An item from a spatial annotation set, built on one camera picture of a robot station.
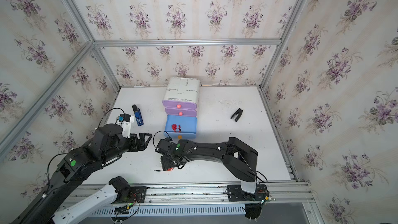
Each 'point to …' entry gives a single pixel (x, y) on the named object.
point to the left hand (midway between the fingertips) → (148, 137)
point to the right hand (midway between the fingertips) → (170, 165)
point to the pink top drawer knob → (179, 106)
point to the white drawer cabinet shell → (182, 88)
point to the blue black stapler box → (138, 115)
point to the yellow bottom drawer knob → (180, 137)
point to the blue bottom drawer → (188, 126)
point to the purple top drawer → (184, 104)
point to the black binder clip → (239, 112)
